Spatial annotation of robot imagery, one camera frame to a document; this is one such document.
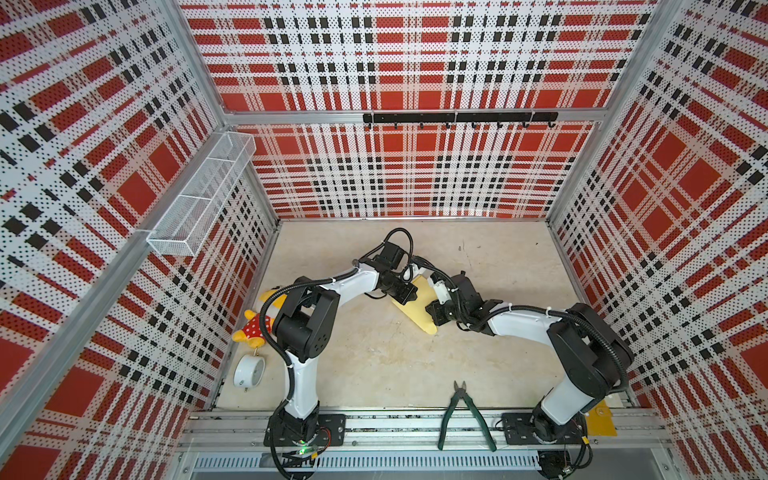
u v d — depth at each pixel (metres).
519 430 0.73
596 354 0.45
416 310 0.91
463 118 0.89
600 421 0.73
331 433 0.73
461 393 0.80
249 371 0.77
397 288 0.83
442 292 0.81
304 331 0.51
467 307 0.72
